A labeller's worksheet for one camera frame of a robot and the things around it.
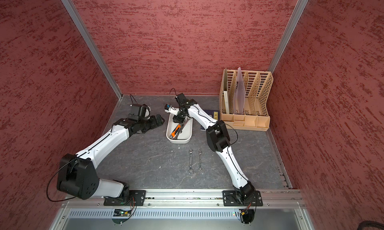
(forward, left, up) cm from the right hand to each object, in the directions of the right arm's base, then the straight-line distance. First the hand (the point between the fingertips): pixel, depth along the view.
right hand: (178, 119), depth 101 cm
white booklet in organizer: (+1, -32, +16) cm, 35 cm away
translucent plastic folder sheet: (+11, -43, +12) cm, 46 cm away
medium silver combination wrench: (-32, -9, -6) cm, 33 cm away
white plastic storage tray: (-11, -5, -4) cm, 13 cm away
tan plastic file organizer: (+16, -56, +15) cm, 60 cm away
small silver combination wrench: (-32, -14, -6) cm, 35 cm away
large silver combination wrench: (-7, -1, -4) cm, 8 cm away
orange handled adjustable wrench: (-9, +2, -3) cm, 9 cm away
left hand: (-11, +10, +10) cm, 18 cm away
